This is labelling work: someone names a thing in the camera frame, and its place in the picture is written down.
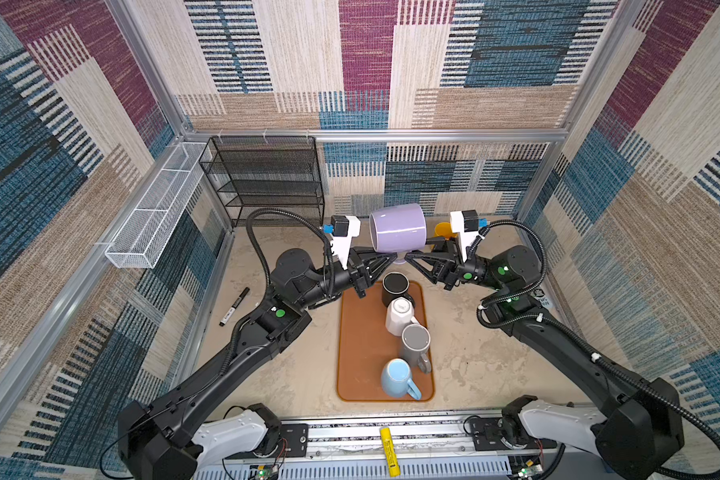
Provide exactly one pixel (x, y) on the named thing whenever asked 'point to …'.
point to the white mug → (399, 314)
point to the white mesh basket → (146, 226)
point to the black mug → (395, 284)
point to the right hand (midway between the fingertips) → (405, 256)
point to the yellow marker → (390, 452)
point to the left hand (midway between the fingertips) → (396, 252)
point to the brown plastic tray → (364, 345)
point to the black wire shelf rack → (251, 173)
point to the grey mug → (416, 339)
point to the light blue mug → (396, 379)
